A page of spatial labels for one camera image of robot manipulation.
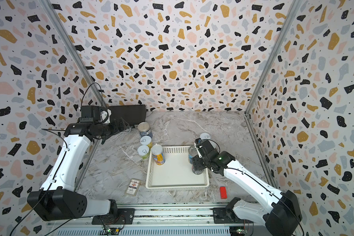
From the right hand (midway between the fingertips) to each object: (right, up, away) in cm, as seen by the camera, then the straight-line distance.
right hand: (198, 159), depth 80 cm
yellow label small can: (-33, +9, +18) cm, 39 cm away
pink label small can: (+6, +11, +20) cm, 24 cm away
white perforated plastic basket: (-12, -9, +6) cm, 17 cm away
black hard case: (-51, +28, +44) cm, 73 cm away
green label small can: (-33, +2, +12) cm, 35 cm away
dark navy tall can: (0, -7, +2) cm, 7 cm away
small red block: (+14, -19, +2) cm, 24 cm away
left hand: (-40, +18, -3) cm, 44 cm away
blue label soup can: (-3, +3, +7) cm, 8 cm away
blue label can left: (-35, +16, +18) cm, 42 cm away
